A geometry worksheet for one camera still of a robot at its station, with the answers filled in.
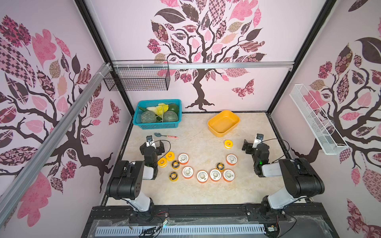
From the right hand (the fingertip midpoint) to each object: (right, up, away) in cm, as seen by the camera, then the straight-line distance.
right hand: (251, 141), depth 94 cm
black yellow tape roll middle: (-50, -15, -2) cm, 52 cm away
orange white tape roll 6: (-17, -19, -8) cm, 27 cm away
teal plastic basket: (-81, +26, +22) cm, 88 cm away
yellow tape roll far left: (-58, -13, -3) cm, 59 cm away
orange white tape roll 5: (-25, -19, -8) cm, 33 cm away
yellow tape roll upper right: (-14, -3, +6) cm, 15 cm away
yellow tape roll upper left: (-53, -10, 0) cm, 54 cm away
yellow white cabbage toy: (-65, +22, +19) cm, 71 cm away
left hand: (-65, -1, -1) cm, 65 cm away
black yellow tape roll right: (-21, -15, -4) cm, 27 cm away
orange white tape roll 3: (-42, -18, -7) cm, 46 cm away
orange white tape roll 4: (-33, -20, -9) cm, 39 cm away
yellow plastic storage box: (-15, +12, +20) cm, 28 cm away
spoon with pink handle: (-64, +4, +10) cm, 65 cm away
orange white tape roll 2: (-13, -11, -2) cm, 18 cm away
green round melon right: (-55, +17, +9) cm, 58 cm away
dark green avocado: (-54, +25, +18) cm, 62 cm away
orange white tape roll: (-44, -11, -1) cm, 46 cm away
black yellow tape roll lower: (-50, -20, -7) cm, 54 cm away
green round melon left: (-71, +16, +8) cm, 73 cm away
